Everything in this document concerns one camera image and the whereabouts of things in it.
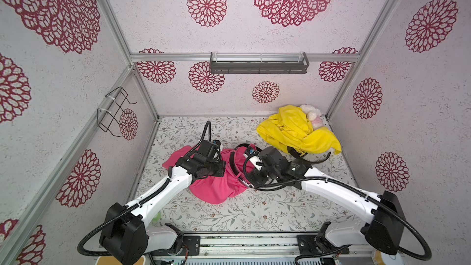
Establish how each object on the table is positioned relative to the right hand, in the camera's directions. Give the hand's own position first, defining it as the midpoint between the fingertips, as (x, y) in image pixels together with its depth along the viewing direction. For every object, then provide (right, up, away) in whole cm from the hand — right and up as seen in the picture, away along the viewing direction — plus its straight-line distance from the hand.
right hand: (252, 166), depth 79 cm
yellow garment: (+23, +17, +19) cm, 35 cm away
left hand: (-13, -2, +3) cm, 13 cm away
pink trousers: (-17, -11, +2) cm, 20 cm away
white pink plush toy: (+36, +24, +23) cm, 49 cm away
